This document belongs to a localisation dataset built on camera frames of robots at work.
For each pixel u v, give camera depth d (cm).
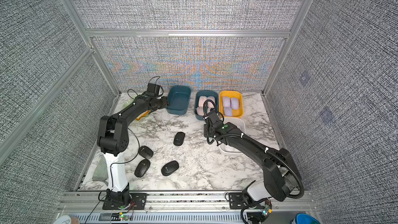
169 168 82
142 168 82
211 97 113
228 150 89
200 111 104
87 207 73
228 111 106
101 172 81
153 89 80
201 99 113
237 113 105
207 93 113
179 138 93
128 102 107
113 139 54
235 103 110
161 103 90
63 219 65
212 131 83
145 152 86
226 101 110
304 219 62
